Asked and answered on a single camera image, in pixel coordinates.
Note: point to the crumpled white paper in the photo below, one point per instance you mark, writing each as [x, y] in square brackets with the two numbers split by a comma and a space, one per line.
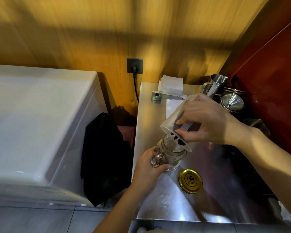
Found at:
[285, 212]

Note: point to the white shoe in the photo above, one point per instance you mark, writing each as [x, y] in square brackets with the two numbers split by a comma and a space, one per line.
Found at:
[141, 230]

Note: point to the dark grey wall socket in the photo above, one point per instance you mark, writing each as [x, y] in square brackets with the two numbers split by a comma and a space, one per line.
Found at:
[129, 61]

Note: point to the folded white paper stack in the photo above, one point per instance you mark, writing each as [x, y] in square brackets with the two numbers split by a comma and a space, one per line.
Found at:
[171, 84]

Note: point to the person's left hand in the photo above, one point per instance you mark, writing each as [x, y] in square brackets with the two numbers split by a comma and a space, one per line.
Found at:
[145, 172]

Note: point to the person's left forearm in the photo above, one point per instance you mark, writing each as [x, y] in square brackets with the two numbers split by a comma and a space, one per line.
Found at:
[121, 213]

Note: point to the maroon bin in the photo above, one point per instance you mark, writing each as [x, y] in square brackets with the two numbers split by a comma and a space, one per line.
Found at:
[127, 134]

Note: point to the small grey cube device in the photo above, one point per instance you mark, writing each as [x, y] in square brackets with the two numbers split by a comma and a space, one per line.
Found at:
[156, 97]

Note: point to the red coffee machine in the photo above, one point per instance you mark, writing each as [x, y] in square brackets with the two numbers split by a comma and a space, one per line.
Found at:
[274, 82]

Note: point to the shiny steel milk pitcher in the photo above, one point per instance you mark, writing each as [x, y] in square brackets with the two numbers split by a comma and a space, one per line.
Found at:
[215, 82]

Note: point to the person's right forearm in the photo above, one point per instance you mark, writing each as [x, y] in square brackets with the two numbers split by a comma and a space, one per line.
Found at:
[276, 162]

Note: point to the steel rimmed round container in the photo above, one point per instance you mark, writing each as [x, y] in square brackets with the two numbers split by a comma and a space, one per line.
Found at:
[234, 90]

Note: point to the clear plastic measuring jug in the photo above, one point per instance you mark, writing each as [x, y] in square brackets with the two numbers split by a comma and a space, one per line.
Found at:
[172, 118]

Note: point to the black cloth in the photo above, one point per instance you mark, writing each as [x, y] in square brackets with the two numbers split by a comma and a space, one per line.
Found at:
[104, 162]

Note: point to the flat white napkin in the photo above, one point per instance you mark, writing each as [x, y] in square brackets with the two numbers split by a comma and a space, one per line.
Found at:
[171, 106]

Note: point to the dark steel pitcher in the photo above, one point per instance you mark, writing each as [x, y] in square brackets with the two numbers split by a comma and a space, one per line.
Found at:
[257, 124]

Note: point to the gold metal lid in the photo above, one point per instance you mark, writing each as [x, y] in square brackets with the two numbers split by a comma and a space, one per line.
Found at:
[190, 181]

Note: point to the person's right hand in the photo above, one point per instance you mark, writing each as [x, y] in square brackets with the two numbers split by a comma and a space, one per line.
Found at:
[213, 123]

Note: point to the white chest freezer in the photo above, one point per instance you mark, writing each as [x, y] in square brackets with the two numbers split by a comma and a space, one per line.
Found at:
[34, 123]

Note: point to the steel pot with funnel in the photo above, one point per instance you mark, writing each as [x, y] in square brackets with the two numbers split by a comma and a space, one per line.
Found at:
[231, 103]

